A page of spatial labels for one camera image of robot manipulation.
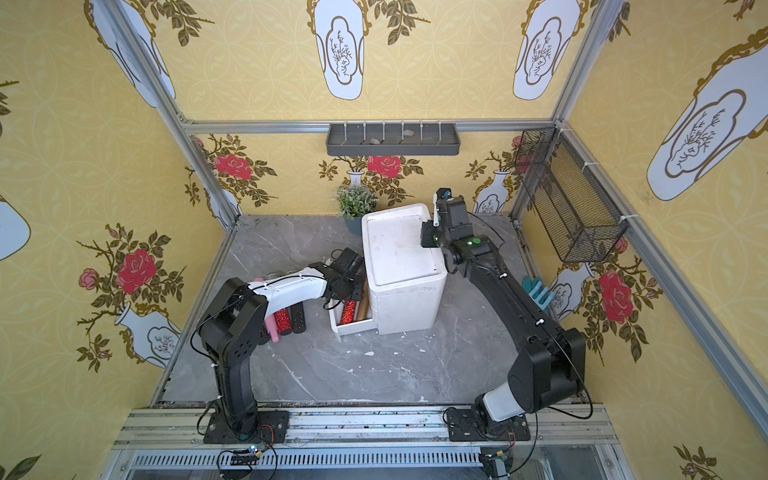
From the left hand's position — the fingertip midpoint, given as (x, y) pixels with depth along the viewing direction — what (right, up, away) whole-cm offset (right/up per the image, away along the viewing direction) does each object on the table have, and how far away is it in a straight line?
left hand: (355, 291), depth 97 cm
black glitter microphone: (-16, -7, -6) cm, 19 cm away
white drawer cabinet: (+16, +6, -24) cm, 29 cm away
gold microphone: (+3, -5, -5) cm, 8 cm away
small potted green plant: (-1, +30, +6) cm, 30 cm away
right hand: (+20, +19, -13) cm, 31 cm away
